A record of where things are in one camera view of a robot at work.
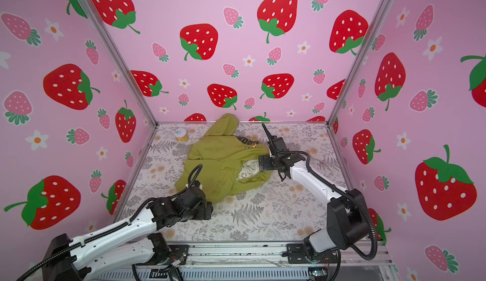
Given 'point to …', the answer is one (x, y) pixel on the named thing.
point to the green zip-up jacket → (224, 163)
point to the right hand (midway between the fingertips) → (268, 159)
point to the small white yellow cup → (180, 135)
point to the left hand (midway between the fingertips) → (206, 209)
